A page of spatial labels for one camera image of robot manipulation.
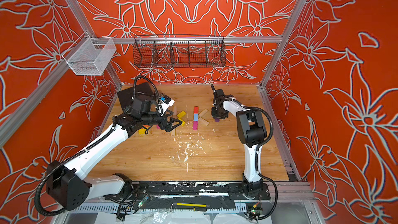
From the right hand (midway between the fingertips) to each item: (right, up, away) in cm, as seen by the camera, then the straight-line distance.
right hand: (216, 114), depth 100 cm
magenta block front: (-31, -2, -33) cm, 45 cm away
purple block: (0, -3, -1) cm, 3 cm away
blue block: (-14, -2, 0) cm, 14 cm away
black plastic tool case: (-51, +16, +6) cm, 54 cm away
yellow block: (-23, 0, +2) cm, 24 cm away
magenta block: (-14, -7, -2) cm, 16 cm away
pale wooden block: (-9, +1, +1) cm, 10 cm away
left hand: (-23, +2, -25) cm, 34 cm away
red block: (-14, +3, +3) cm, 15 cm away
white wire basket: (-79, +37, -8) cm, 87 cm away
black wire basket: (-25, +42, -3) cm, 48 cm away
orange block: (-35, -1, -35) cm, 50 cm away
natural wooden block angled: (-28, -10, -8) cm, 31 cm away
